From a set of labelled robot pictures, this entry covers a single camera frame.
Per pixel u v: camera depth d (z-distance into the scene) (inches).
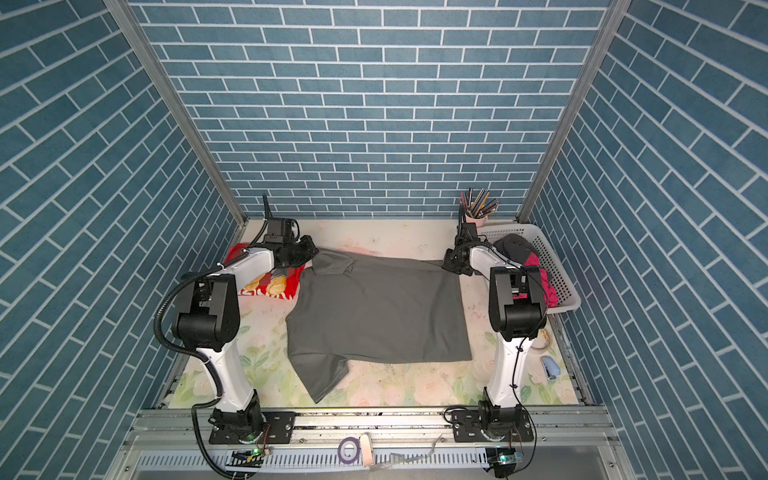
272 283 37.6
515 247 39.9
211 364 21.7
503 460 27.7
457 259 31.1
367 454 26.8
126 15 27.6
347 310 37.6
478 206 43.9
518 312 21.2
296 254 34.1
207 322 20.4
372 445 27.7
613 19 28.2
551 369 31.9
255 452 27.8
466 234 32.6
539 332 22.0
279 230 31.0
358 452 27.7
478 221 42.6
